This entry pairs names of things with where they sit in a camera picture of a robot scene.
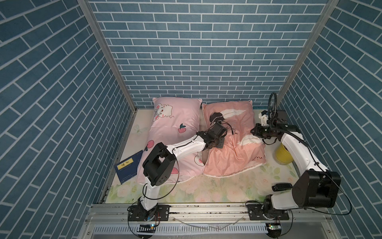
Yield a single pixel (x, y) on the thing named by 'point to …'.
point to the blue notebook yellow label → (128, 169)
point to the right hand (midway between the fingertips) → (253, 130)
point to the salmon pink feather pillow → (242, 150)
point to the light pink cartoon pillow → (172, 119)
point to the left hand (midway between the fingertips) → (224, 142)
